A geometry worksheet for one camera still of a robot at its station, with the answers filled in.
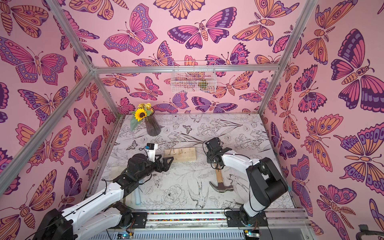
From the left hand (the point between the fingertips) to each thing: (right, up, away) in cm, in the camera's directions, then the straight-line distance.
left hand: (169, 156), depth 81 cm
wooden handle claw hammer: (+28, -17, +1) cm, 33 cm away
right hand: (+27, -2, +13) cm, 30 cm away
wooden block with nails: (+6, -2, +14) cm, 15 cm away
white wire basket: (+13, +48, +15) cm, 52 cm away
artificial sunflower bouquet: (-16, +26, +7) cm, 31 cm away
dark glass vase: (-14, +17, +20) cm, 30 cm away
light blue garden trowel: (-16, -23, -2) cm, 28 cm away
